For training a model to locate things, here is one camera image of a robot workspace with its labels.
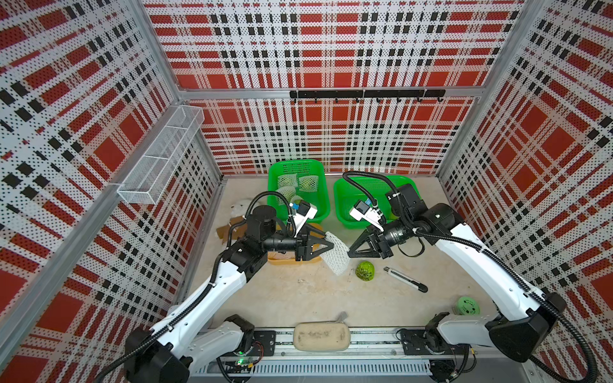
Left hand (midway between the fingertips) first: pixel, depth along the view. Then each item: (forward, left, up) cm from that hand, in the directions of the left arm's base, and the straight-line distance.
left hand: (331, 242), depth 65 cm
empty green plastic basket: (+46, +12, -22) cm, 53 cm away
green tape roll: (-10, -45, -24) cm, 52 cm away
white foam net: (-5, -1, 0) cm, 5 cm away
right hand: (-5, -6, +1) cm, 8 cm away
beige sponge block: (-19, +3, -24) cm, 31 cm away
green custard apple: (+1, -13, -24) cm, 27 cm away
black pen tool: (-1, -30, -29) cm, 42 cm away
